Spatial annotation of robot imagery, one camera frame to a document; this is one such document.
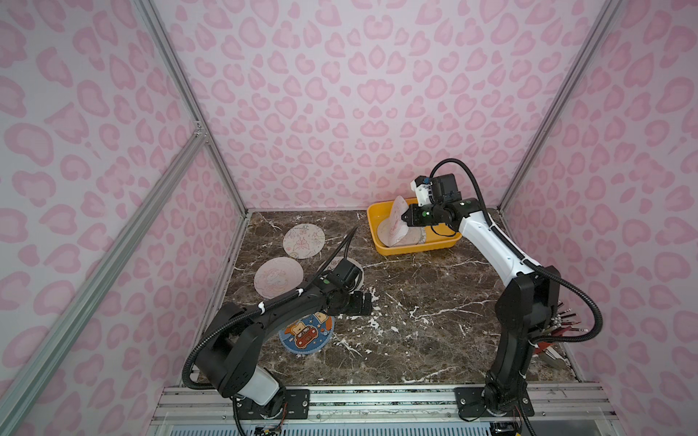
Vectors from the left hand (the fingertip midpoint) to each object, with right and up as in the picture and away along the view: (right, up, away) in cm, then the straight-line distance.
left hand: (362, 308), depth 85 cm
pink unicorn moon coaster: (+21, +22, +24) cm, 39 cm away
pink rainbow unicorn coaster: (-31, +7, +15) cm, 35 cm away
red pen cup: (+35, +1, -32) cm, 47 cm away
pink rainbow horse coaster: (+10, +24, +5) cm, 27 cm away
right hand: (+13, +29, +2) cm, 32 cm away
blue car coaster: (-17, -9, +1) cm, 19 cm away
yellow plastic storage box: (+21, +23, -9) cm, 32 cm away
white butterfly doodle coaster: (-23, +20, +25) cm, 40 cm away
